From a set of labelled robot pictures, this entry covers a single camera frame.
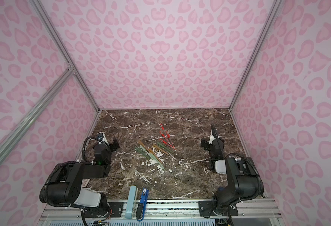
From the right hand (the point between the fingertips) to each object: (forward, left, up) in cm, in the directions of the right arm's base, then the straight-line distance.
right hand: (212, 136), depth 93 cm
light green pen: (-9, +44, -7) cm, 45 cm away
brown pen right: (-8, +32, -7) cm, 34 cm away
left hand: (-4, +67, +4) cm, 67 cm away
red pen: (+5, +30, -7) cm, 31 cm away
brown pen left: (-5, +45, -7) cm, 46 cm away
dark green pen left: (-7, +49, -6) cm, 50 cm away
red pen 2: (+4, +32, -8) cm, 33 cm away
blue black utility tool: (-40, +42, -5) cm, 58 cm away
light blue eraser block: (-39, +46, -1) cm, 60 cm away
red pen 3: (-3, +27, -7) cm, 29 cm away
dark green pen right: (-5, +31, -8) cm, 32 cm away
